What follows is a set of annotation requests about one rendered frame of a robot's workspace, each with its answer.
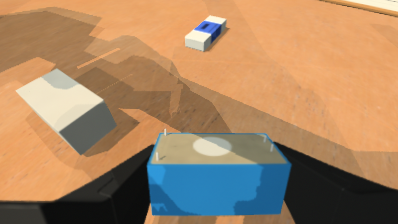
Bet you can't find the white and blue eraser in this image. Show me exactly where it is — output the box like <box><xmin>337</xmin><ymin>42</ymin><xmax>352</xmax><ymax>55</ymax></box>
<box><xmin>185</xmin><ymin>16</ymin><xmax>227</xmax><ymax>52</ymax></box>

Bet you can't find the blue rectangular module with black label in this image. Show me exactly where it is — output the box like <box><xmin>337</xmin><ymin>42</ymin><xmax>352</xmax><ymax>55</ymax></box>
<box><xmin>147</xmin><ymin>129</ymin><xmax>291</xmax><ymax>216</ymax></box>

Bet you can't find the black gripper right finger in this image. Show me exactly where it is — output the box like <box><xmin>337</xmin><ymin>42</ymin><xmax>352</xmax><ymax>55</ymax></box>
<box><xmin>274</xmin><ymin>142</ymin><xmax>398</xmax><ymax>224</ymax></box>

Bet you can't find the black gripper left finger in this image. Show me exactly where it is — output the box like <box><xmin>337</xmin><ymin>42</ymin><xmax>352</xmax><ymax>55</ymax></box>
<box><xmin>0</xmin><ymin>144</ymin><xmax>155</xmax><ymax>224</ymax></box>

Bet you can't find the cream rectangular block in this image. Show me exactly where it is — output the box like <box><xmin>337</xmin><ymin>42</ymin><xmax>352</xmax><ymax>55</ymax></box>
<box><xmin>16</xmin><ymin>69</ymin><xmax>117</xmax><ymax>156</ymax></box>

